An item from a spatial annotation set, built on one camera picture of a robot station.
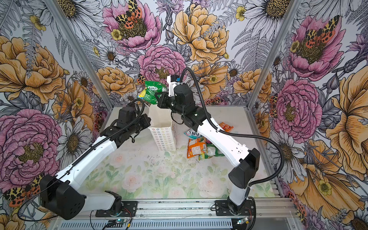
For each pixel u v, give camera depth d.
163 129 0.76
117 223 0.71
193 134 0.99
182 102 0.53
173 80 0.59
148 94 0.66
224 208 0.72
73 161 0.85
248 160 0.44
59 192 0.39
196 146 0.91
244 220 0.71
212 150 0.89
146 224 1.12
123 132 0.57
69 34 0.81
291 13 0.73
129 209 0.74
